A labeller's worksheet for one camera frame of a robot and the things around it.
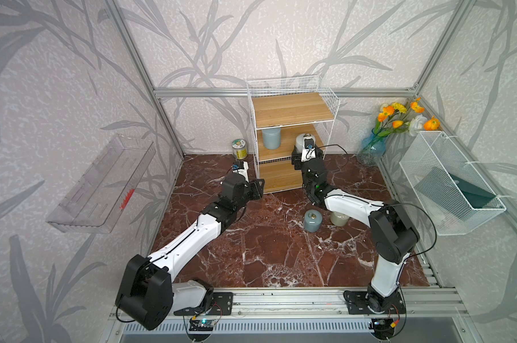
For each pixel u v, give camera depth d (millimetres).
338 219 917
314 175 658
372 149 1094
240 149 1155
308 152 708
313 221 875
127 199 645
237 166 706
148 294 398
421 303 756
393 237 486
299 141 801
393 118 1021
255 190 709
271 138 848
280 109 797
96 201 656
